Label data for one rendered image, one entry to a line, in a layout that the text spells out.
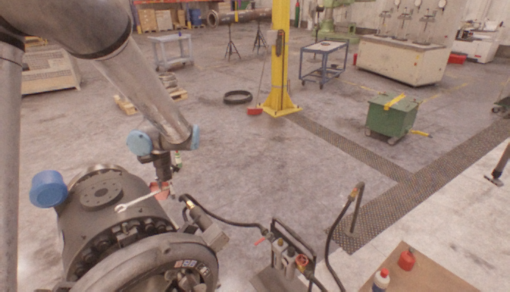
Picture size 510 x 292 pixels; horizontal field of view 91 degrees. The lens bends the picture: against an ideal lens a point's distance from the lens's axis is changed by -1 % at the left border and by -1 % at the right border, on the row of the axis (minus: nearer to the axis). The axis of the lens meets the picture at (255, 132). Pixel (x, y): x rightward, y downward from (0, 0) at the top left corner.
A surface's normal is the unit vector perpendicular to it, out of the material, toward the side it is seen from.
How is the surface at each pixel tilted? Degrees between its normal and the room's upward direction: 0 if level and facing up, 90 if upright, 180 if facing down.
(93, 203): 0
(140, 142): 87
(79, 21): 100
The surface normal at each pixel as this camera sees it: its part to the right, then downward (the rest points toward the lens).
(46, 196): 0.62, 0.37
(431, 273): -0.02, -0.87
